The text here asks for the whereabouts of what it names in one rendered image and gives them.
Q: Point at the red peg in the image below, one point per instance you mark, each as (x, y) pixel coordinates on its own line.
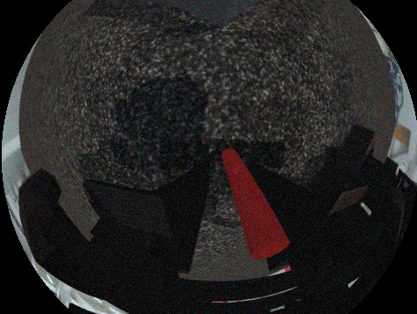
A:
(264, 234)

